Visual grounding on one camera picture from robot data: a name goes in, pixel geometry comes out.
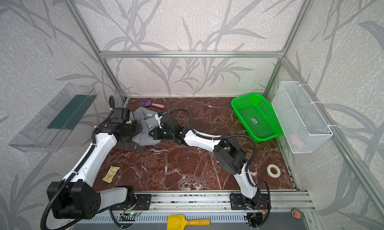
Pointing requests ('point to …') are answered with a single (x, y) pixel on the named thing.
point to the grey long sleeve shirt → (146, 119)
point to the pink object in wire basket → (294, 138)
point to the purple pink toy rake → (147, 103)
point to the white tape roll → (270, 173)
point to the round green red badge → (296, 213)
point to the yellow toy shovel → (178, 222)
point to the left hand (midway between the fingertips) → (142, 123)
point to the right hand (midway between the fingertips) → (149, 129)
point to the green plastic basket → (258, 116)
